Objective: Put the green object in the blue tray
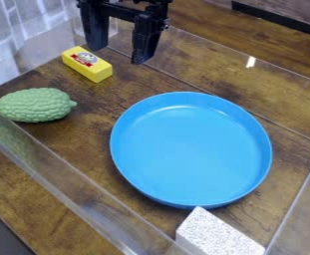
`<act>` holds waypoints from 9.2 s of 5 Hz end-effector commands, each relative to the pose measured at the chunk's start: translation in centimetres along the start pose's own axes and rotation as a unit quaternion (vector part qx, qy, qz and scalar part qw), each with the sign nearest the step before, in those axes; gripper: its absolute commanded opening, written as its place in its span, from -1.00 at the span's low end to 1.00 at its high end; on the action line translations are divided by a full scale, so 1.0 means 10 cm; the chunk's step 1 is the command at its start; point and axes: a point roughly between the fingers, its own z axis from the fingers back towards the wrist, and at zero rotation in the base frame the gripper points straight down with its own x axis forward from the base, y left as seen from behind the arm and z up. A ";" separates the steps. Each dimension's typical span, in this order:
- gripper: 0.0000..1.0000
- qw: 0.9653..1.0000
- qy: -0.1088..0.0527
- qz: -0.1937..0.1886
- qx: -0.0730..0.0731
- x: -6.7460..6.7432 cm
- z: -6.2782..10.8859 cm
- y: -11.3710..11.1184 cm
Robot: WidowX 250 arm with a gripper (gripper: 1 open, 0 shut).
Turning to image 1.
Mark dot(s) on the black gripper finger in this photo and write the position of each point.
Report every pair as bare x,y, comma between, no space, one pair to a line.
145,34
95,24

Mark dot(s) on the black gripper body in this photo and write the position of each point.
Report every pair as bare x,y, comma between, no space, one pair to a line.
105,8

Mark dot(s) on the green bumpy toy gourd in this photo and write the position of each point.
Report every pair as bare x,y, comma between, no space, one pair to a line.
36,105

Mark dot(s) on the blue round tray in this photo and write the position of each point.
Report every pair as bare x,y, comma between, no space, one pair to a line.
190,150

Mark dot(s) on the yellow butter block toy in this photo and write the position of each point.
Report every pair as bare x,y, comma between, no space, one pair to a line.
87,64

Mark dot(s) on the white speckled foam block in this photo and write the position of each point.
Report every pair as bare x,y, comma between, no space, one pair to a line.
204,235

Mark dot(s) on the clear acrylic enclosure wall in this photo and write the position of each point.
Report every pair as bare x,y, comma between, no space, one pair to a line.
64,199

